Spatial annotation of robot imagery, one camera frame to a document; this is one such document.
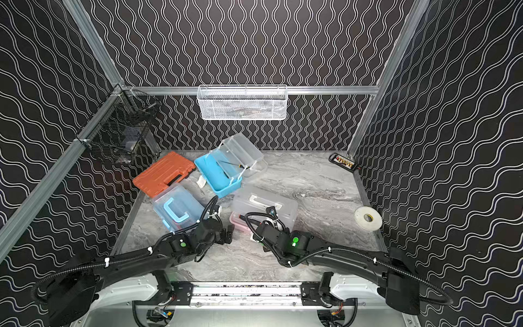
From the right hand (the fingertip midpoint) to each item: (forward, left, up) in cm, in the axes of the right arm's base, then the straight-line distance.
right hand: (269, 232), depth 78 cm
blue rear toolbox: (+33, +22, 0) cm, 40 cm away
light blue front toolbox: (+10, +38, +1) cm, 40 cm away
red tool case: (+36, +51, -5) cm, 63 cm away
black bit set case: (+45, -42, -8) cm, 62 cm away
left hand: (+4, +18, -1) cm, 18 cm away
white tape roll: (+13, -47, -12) cm, 50 cm away
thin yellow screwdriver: (+36, +15, -1) cm, 39 cm away
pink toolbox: (+11, +9, +5) cm, 15 cm away
